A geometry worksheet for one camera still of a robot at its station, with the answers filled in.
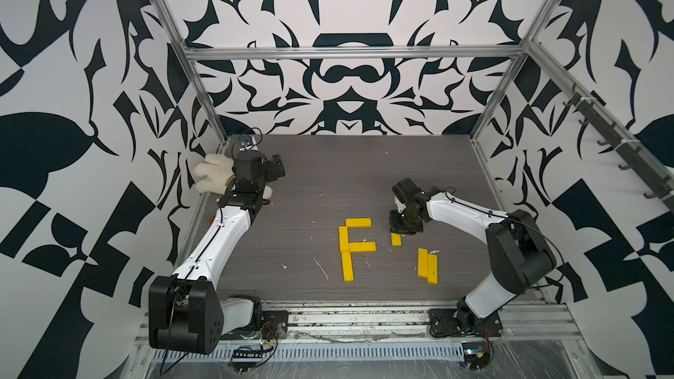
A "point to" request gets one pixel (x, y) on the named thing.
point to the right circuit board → (475, 354)
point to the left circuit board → (245, 360)
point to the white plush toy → (213, 174)
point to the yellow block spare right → (433, 268)
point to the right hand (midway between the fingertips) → (392, 225)
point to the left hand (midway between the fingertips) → (259, 155)
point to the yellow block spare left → (422, 262)
